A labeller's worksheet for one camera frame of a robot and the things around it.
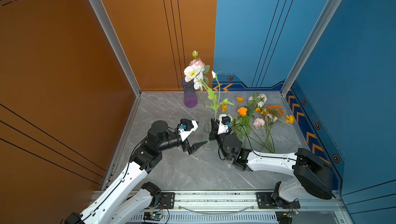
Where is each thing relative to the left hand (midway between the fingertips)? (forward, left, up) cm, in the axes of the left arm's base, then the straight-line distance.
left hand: (200, 129), depth 66 cm
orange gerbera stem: (+27, -47, -21) cm, 59 cm away
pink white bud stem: (+39, -39, -23) cm, 60 cm away
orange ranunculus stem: (+20, -26, -27) cm, 42 cm away
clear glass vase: (0, -3, -6) cm, 7 cm away
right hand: (+9, -5, -6) cm, 12 cm away
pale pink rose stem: (+20, -36, -24) cm, 48 cm away
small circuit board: (-28, +22, -30) cm, 47 cm away
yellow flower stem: (+25, -60, -26) cm, 70 cm away
